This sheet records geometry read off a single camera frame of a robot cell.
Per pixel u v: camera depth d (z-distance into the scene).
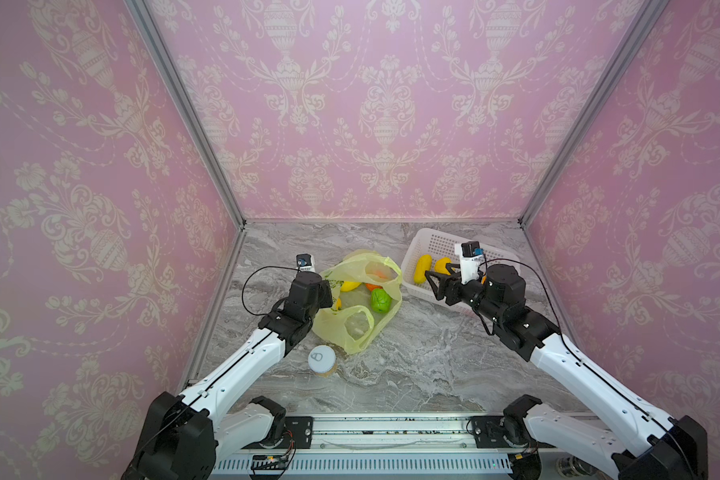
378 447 0.73
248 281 1.03
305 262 0.72
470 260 0.63
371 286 0.90
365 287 0.99
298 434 0.73
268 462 0.73
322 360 0.81
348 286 0.98
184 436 0.40
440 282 0.67
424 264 1.01
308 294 0.61
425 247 1.08
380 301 0.92
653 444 0.39
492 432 0.73
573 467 0.64
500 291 0.55
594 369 0.46
